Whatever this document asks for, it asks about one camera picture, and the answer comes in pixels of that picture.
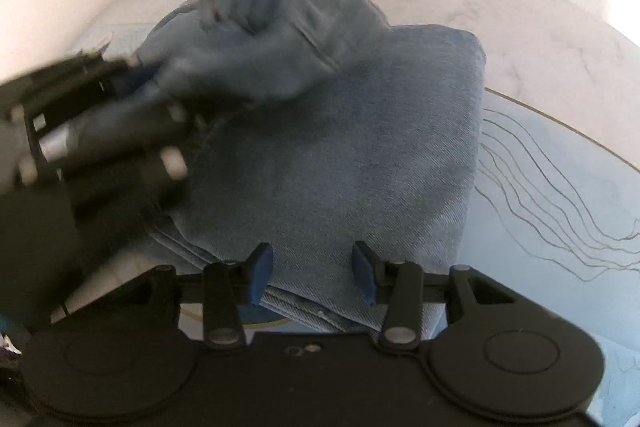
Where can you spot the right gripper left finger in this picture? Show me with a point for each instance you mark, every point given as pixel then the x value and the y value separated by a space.
pixel 258 270

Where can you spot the blue patterned table mat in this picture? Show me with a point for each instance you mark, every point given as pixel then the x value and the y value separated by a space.
pixel 557 217

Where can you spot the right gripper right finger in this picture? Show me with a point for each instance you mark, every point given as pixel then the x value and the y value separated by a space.
pixel 365 267

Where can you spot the blue denim jeans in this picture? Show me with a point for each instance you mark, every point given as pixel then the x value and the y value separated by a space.
pixel 335 127

